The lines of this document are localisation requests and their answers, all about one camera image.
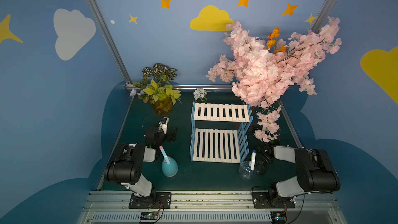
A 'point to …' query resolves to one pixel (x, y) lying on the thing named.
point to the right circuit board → (279, 217)
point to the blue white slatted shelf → (218, 132)
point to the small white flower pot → (200, 95)
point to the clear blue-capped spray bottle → (246, 168)
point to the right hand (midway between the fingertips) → (264, 125)
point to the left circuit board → (148, 215)
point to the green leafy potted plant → (156, 88)
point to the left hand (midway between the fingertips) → (169, 124)
